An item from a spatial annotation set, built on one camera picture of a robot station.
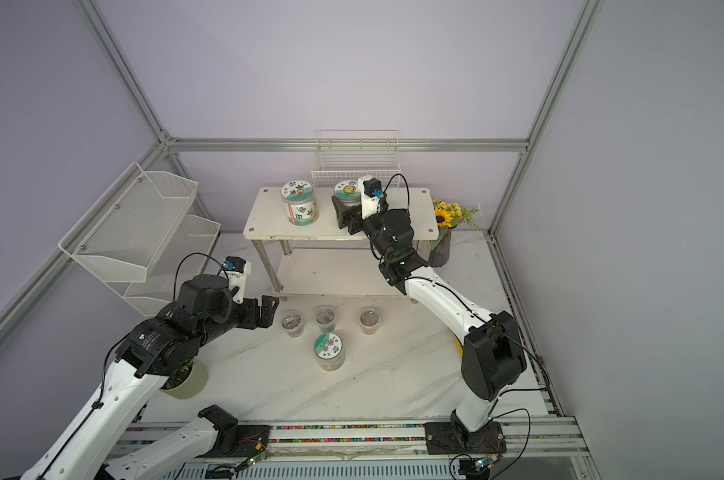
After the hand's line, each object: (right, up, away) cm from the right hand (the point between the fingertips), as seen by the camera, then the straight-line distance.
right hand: (350, 196), depth 74 cm
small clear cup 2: (-9, -34, +16) cm, 39 cm away
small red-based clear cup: (+5, -35, +15) cm, 38 cm away
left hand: (-21, -27, -5) cm, 35 cm away
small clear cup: (-18, -35, +14) cm, 42 cm away
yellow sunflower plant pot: (+29, -3, +16) cm, 34 cm away
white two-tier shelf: (-7, -16, -1) cm, 17 cm away
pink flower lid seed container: (-7, -41, +7) cm, 42 cm away
